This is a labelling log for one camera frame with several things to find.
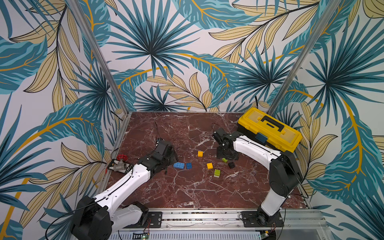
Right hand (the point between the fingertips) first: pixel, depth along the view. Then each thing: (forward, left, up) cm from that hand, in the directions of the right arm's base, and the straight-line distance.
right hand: (225, 156), depth 89 cm
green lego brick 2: (-9, +6, -3) cm, 11 cm away
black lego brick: (-3, -5, -7) cm, 8 cm away
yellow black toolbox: (+16, -21, +10) cm, 28 cm away
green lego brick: (0, 0, -5) cm, 5 cm away
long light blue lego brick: (-3, +28, -5) cm, 29 cm away
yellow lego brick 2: (-3, +9, -5) cm, 11 cm away
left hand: (-3, +30, +5) cm, 31 cm away
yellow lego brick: (+5, +15, -5) cm, 16 cm away
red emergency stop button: (+2, +62, -1) cm, 62 cm away
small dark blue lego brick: (-3, +22, -5) cm, 22 cm away
